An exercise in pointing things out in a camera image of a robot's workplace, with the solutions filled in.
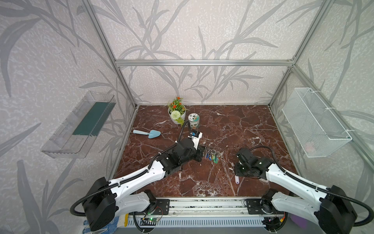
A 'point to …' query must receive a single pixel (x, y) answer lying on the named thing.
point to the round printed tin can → (194, 119)
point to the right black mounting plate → (254, 206)
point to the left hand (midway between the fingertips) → (207, 144)
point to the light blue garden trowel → (152, 134)
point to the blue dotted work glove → (111, 228)
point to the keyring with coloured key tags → (213, 155)
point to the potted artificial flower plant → (177, 111)
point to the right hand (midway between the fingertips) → (234, 166)
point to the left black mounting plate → (162, 207)
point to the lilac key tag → (237, 180)
